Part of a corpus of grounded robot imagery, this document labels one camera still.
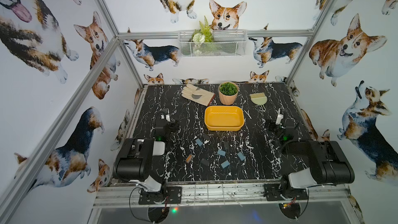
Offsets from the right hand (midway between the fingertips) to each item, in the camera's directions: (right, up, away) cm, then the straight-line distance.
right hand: (274, 115), depth 93 cm
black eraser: (-41, -13, +1) cm, 43 cm away
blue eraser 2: (-32, -20, -5) cm, 38 cm away
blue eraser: (-45, -16, -2) cm, 47 cm away
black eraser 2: (-29, -17, -3) cm, 34 cm away
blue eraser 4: (-31, -25, -9) cm, 41 cm away
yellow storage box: (-29, -3, +12) cm, 32 cm away
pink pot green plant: (-27, +15, +11) cm, 32 cm away
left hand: (-63, 0, +2) cm, 63 cm away
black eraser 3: (-41, -24, -9) cm, 49 cm away
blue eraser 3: (-21, -22, -7) cm, 31 cm away
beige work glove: (-48, +13, +21) cm, 54 cm away
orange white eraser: (-50, -23, -7) cm, 56 cm away
